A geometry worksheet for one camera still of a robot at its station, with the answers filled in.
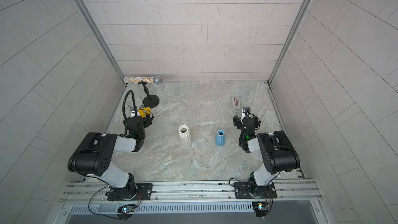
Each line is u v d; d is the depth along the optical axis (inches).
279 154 17.7
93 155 17.8
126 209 25.5
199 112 39.2
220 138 31.3
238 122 32.8
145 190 28.0
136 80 34.5
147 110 30.8
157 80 34.3
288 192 28.0
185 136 29.6
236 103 39.0
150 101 40.3
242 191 28.1
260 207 26.8
